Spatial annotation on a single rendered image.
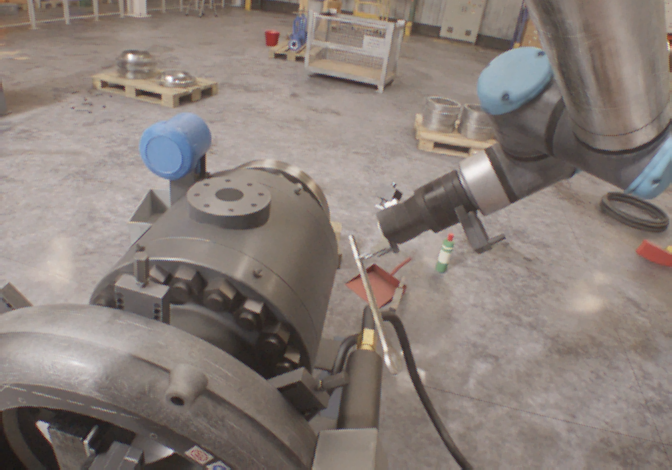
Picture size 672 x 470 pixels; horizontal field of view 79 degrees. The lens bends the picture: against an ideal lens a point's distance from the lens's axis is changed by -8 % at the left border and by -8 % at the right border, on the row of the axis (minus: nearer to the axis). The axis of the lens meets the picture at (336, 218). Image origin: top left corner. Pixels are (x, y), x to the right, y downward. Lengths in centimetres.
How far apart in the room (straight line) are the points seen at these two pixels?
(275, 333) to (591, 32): 81
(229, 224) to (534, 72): 76
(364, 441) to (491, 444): 119
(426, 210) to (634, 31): 40
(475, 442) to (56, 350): 153
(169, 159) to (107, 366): 74
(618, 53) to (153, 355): 62
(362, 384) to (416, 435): 98
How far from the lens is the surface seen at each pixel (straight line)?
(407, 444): 179
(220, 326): 102
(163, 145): 128
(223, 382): 67
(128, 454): 78
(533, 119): 52
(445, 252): 257
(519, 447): 195
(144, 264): 67
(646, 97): 40
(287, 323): 99
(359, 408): 82
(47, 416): 111
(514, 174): 63
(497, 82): 54
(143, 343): 68
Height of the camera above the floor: 145
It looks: 30 degrees down
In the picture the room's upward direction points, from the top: 9 degrees clockwise
